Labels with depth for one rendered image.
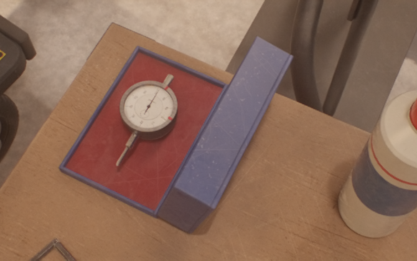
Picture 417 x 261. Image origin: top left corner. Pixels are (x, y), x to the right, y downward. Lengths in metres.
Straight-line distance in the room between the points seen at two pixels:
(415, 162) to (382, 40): 0.85
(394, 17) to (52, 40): 0.68
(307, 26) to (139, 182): 0.30
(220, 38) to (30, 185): 0.71
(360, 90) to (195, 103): 0.62
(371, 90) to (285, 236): 0.66
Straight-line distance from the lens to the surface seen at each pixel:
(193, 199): 0.52
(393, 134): 0.48
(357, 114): 1.22
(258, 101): 0.55
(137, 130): 0.63
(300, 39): 0.80
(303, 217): 0.64
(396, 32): 1.34
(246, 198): 0.64
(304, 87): 0.82
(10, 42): 0.94
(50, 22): 1.34
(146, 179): 0.64
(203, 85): 0.68
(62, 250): 0.63
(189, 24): 1.30
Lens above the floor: 1.07
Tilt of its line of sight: 64 degrees down
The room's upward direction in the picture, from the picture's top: straight up
